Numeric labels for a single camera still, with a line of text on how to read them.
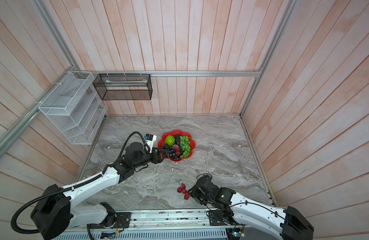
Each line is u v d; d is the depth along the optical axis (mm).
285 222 440
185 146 949
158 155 712
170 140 977
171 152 923
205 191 624
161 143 953
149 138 702
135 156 623
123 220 731
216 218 732
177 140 982
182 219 748
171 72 974
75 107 733
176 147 955
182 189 817
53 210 400
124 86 1047
